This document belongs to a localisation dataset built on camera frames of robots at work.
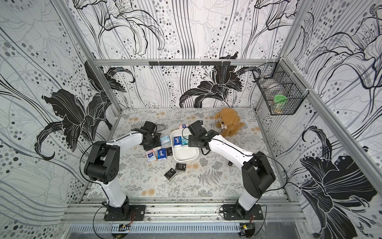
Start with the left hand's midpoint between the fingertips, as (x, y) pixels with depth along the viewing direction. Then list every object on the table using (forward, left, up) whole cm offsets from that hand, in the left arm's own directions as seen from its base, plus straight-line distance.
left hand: (158, 146), depth 96 cm
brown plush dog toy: (+11, -45, +14) cm, 49 cm away
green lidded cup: (+12, -70, +30) cm, 77 cm away
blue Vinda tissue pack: (+3, -12, +2) cm, 13 cm away
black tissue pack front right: (-14, -16, +1) cm, 21 cm away
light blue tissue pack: (+5, -3, +1) cm, 6 cm away
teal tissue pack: (+3, -17, +2) cm, 17 cm away
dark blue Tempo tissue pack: (-6, -3, +2) cm, 7 cm away
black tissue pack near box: (-4, -8, +1) cm, 9 cm away
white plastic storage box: (-6, -17, +1) cm, 18 cm away
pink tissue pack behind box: (+17, -13, +1) cm, 21 cm away
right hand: (0, -25, +10) cm, 27 cm away
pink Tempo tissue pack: (-7, +3, +2) cm, 8 cm away
